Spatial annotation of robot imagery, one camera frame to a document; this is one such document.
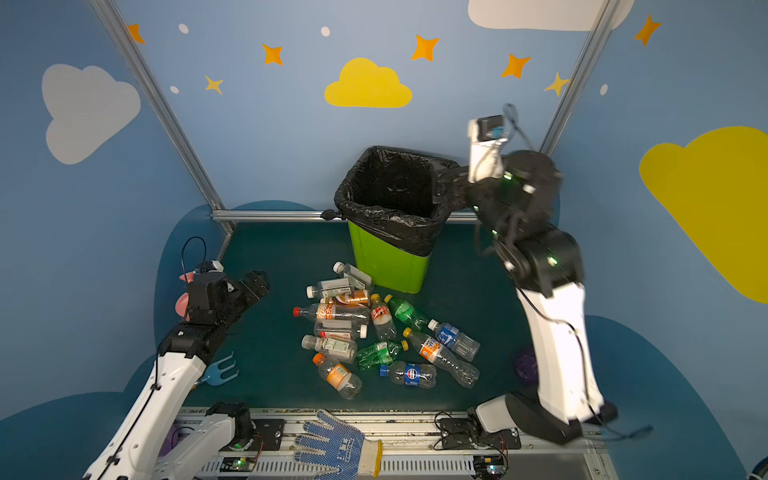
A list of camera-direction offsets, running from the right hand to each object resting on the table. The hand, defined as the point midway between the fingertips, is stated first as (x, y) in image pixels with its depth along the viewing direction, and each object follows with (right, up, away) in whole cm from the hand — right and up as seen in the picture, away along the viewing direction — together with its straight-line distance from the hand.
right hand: (466, 155), depth 52 cm
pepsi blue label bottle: (-7, -50, +28) cm, 58 cm away
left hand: (-48, -25, +25) cm, 59 cm away
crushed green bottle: (-16, -47, +34) cm, 60 cm away
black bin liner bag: (-14, +2, +50) cm, 52 cm away
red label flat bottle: (-28, -40, +35) cm, 60 cm away
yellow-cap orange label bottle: (+6, -50, +30) cm, 59 cm away
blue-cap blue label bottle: (+7, -44, +32) cm, 55 cm away
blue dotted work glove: (-25, -66, +20) cm, 74 cm away
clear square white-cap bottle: (-26, -24, +51) cm, 62 cm away
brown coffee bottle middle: (-24, -32, +43) cm, 59 cm away
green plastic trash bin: (-14, -21, +40) cm, 47 cm away
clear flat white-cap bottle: (-33, -29, +47) cm, 64 cm away
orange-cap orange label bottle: (-27, -51, +27) cm, 64 cm away
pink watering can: (-74, -31, +34) cm, 87 cm away
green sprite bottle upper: (-8, -36, +41) cm, 55 cm away
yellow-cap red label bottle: (-16, -38, +43) cm, 60 cm away
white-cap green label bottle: (-29, -45, +32) cm, 62 cm away
